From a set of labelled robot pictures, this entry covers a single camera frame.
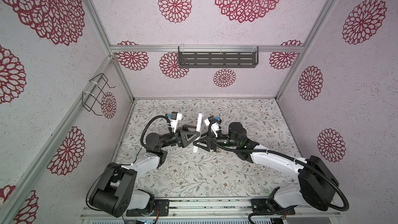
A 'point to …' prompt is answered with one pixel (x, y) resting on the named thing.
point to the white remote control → (198, 136)
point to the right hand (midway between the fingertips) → (195, 140)
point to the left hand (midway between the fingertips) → (199, 133)
